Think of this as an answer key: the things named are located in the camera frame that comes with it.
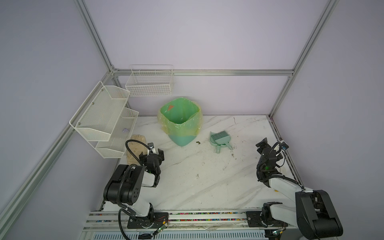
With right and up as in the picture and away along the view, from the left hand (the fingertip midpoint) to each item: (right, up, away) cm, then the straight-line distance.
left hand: (150, 151), depth 93 cm
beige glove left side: (-12, 0, +9) cm, 15 cm away
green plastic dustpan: (+41, +5, +12) cm, 43 cm away
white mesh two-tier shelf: (-20, +19, -14) cm, 31 cm away
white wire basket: (0, +46, +3) cm, 46 cm away
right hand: (+72, +7, -8) cm, 73 cm away
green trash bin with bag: (+18, +21, +15) cm, 32 cm away
